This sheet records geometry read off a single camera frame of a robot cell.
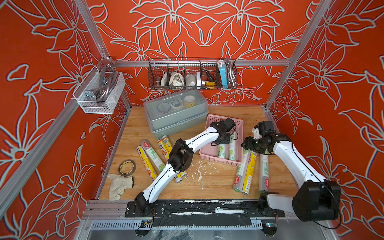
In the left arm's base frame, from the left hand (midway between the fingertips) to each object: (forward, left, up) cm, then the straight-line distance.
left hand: (226, 140), depth 95 cm
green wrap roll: (-5, -3, 0) cm, 6 cm away
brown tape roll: (-25, +58, -3) cm, 63 cm away
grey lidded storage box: (+8, +37, +16) cm, 41 cm away
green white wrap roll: (-10, +4, +2) cm, 11 cm away
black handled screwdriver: (+31, +14, +28) cm, 44 cm away
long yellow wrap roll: (-23, -11, 0) cm, 26 cm away
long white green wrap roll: (-20, -6, +1) cm, 21 cm away
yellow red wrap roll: (-26, +29, -2) cm, 39 cm away
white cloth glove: (-32, +61, -3) cm, 69 cm away
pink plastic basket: (-7, +11, -5) cm, 14 cm away
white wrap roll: (-24, -18, 0) cm, 30 cm away
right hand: (-8, -7, +9) cm, 14 cm away
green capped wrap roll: (-19, +41, 0) cm, 45 cm away
